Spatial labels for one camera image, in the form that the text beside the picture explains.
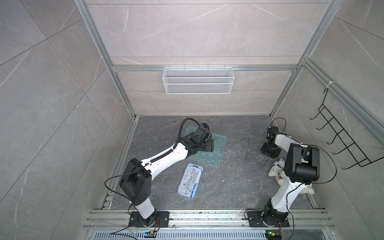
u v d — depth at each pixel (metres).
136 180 0.44
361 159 0.58
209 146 0.74
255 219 0.73
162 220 0.73
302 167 0.51
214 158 0.96
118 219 0.75
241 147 1.01
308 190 0.75
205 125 0.74
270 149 0.79
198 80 1.01
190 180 0.84
